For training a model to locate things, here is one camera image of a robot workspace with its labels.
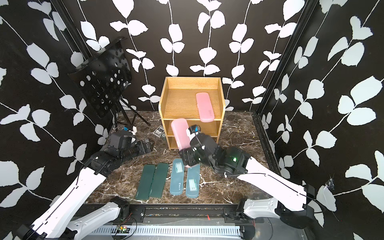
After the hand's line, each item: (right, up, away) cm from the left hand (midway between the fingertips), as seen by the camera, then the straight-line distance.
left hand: (148, 142), depth 73 cm
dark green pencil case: (-6, -28, +7) cm, 29 cm away
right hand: (+19, -1, -11) cm, 22 cm away
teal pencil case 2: (+22, -24, +10) cm, 34 cm away
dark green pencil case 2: (+3, -23, +11) cm, 26 cm away
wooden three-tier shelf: (+14, +22, +9) cm, 28 cm away
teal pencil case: (+13, -23, +14) cm, 29 cm away
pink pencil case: (+29, +18, +5) cm, 34 cm away
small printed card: (-3, +4, +33) cm, 33 cm away
